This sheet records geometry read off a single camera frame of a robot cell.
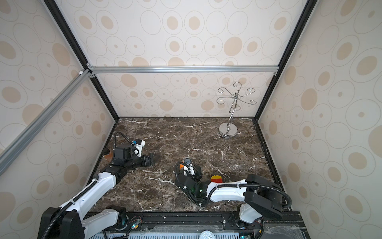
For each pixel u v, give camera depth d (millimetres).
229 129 1093
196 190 615
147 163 729
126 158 655
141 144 762
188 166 670
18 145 536
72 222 389
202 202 580
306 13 697
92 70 900
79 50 818
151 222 745
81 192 465
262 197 431
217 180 856
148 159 740
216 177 875
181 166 793
